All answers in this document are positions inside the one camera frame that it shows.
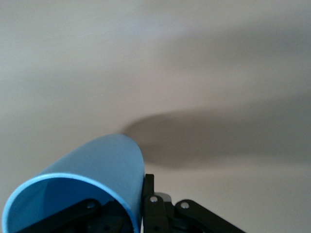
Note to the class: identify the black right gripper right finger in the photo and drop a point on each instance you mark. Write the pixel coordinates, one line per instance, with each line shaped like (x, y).
(155, 216)

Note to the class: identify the blue plastic cup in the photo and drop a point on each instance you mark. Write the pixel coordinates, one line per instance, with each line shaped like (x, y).
(97, 157)

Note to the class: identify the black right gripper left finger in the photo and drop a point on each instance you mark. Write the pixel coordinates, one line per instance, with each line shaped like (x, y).
(80, 210)

